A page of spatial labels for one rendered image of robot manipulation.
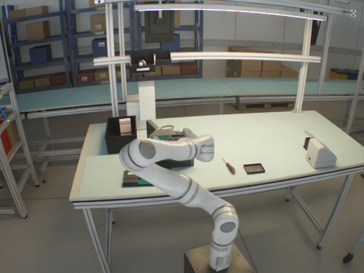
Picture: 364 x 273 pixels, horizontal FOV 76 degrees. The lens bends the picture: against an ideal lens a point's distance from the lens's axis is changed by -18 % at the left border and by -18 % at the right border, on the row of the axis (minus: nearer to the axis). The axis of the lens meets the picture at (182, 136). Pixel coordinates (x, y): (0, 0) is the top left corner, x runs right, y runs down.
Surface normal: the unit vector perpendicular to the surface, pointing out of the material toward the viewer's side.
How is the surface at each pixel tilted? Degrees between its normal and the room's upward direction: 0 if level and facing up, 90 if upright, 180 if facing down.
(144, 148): 48
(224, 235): 92
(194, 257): 0
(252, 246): 0
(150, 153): 56
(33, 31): 90
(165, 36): 98
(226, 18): 90
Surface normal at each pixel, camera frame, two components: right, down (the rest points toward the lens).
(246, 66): 0.16, 0.46
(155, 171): 0.29, -0.54
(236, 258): 0.00, -0.88
